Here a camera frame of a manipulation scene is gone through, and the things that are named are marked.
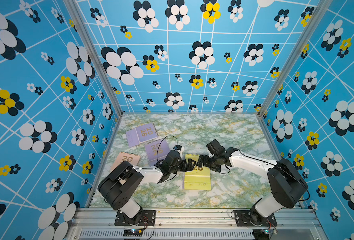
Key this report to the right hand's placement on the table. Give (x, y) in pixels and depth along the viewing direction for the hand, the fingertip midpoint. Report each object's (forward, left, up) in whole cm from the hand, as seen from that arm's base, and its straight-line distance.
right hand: (203, 165), depth 88 cm
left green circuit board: (-33, +37, -6) cm, 50 cm away
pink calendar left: (+5, +44, -2) cm, 44 cm away
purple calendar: (+24, +42, -1) cm, 48 cm away
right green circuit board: (-33, -25, -4) cm, 41 cm away
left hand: (+2, +6, +2) cm, 7 cm away
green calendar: (-8, +4, -2) cm, 9 cm away
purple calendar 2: (+12, +30, -3) cm, 33 cm away
